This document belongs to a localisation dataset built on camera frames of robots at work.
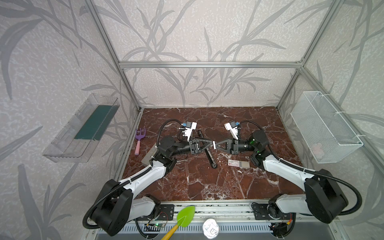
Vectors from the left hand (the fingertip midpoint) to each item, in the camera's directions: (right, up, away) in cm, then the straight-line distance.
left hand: (212, 142), depth 65 cm
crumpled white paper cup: (-1, -38, 0) cm, 38 cm away
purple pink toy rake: (-49, -2, +40) cm, 63 cm away
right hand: (+2, -1, +2) cm, 3 cm away
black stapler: (0, -11, +26) cm, 28 cm away
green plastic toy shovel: (-13, -38, +7) cm, 41 cm away
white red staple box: (+18, -17, +24) cm, 35 cm away
